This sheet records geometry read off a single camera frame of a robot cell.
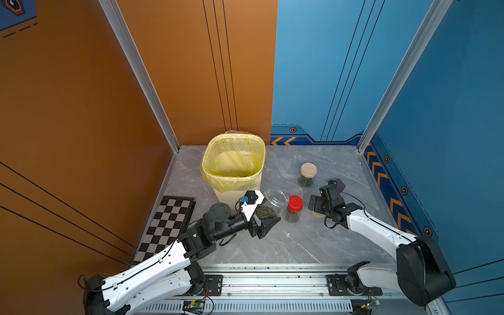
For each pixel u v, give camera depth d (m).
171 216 0.89
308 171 0.94
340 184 0.99
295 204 0.82
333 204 0.68
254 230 0.58
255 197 0.53
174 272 0.49
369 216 0.56
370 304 0.70
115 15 0.71
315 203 0.81
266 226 0.55
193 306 0.72
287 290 0.73
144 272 0.45
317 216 0.89
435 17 0.71
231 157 0.94
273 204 0.57
